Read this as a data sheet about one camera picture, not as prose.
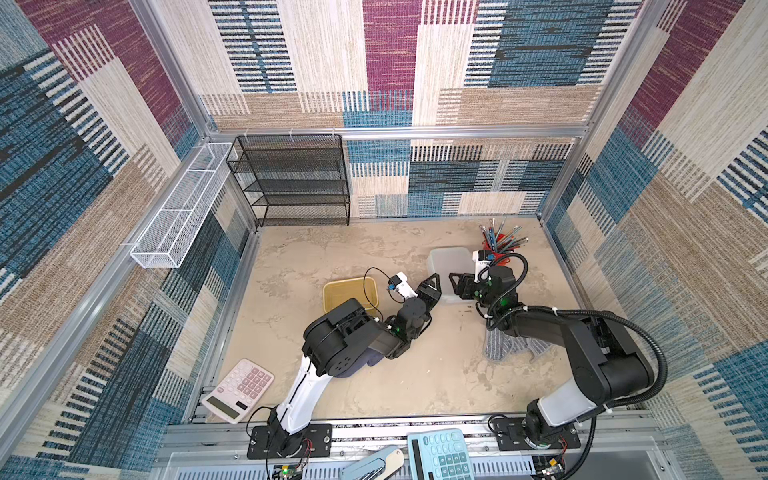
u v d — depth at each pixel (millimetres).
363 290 916
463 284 831
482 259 828
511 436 732
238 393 792
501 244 1001
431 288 840
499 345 885
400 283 857
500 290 722
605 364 459
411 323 735
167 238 714
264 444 729
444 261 1090
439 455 700
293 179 1097
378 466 683
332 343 550
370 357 847
